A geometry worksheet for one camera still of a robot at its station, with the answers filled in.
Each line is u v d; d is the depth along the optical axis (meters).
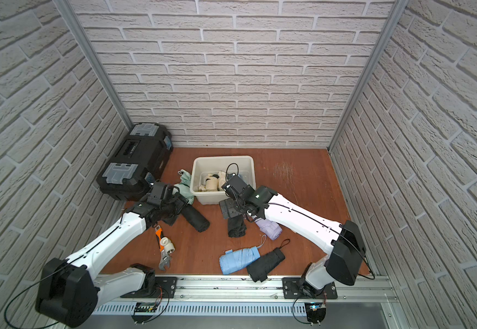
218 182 1.00
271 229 0.85
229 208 0.68
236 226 0.83
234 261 0.77
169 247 0.81
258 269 0.76
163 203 0.64
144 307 0.73
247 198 0.55
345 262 0.39
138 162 0.90
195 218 0.89
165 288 0.73
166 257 0.81
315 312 0.70
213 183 1.00
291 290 0.73
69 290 0.39
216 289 0.75
